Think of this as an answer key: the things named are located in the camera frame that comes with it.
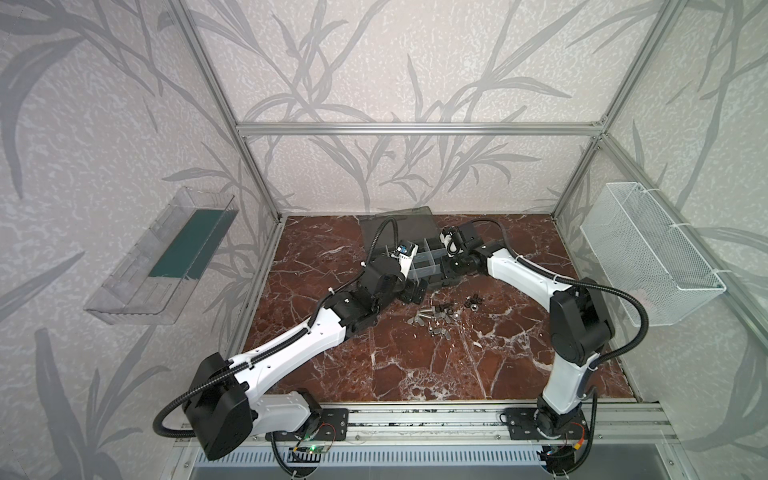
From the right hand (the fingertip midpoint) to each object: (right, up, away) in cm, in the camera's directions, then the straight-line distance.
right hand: (444, 258), depth 94 cm
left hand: (-9, 0, -17) cm, 20 cm away
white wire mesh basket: (+40, +3, -30) cm, 50 cm away
